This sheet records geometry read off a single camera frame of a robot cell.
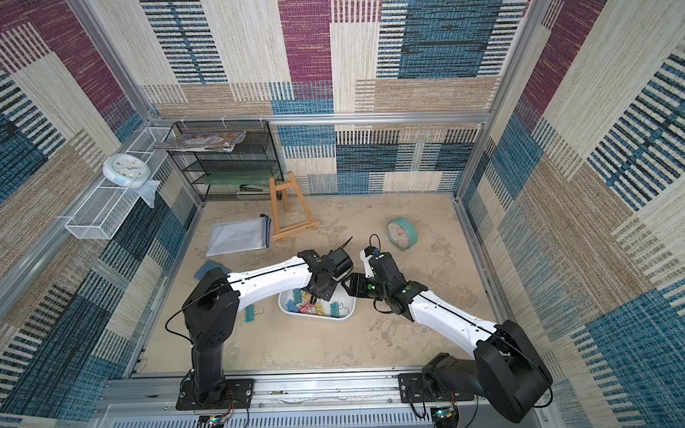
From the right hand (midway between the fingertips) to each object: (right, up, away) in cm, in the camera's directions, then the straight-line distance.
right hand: (347, 280), depth 84 cm
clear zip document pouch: (-42, +13, +25) cm, 51 cm away
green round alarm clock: (+20, +14, +13) cm, 28 cm away
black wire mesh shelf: (-43, +38, +29) cm, 65 cm away
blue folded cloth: (-51, +2, +16) cm, 53 cm away
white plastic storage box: (-15, -9, +6) cm, 18 cm away
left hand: (-8, -4, +5) cm, 10 cm away
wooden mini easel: (-25, +23, +33) cm, 47 cm away
